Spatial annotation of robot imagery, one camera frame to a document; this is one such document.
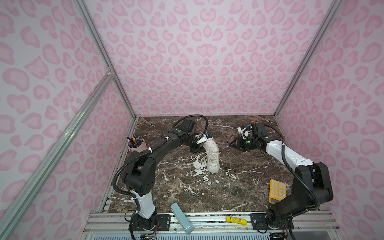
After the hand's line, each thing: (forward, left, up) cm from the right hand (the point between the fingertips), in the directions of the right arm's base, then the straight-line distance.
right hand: (231, 143), depth 85 cm
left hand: (+2, +16, -1) cm, 16 cm away
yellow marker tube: (-36, 0, -13) cm, 38 cm away
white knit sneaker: (-3, +10, -9) cm, 14 cm away
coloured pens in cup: (+2, +58, -3) cm, 58 cm away
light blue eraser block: (-39, +23, -10) cm, 47 cm away
